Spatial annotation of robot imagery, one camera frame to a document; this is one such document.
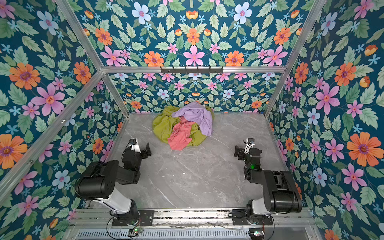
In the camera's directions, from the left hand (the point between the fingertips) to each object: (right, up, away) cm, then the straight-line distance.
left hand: (140, 140), depth 91 cm
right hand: (+65, -4, +2) cm, 65 cm away
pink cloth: (+23, +2, +9) cm, 25 cm away
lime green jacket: (+10, +11, +17) cm, 23 cm away
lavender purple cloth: (+34, +19, +14) cm, 42 cm away
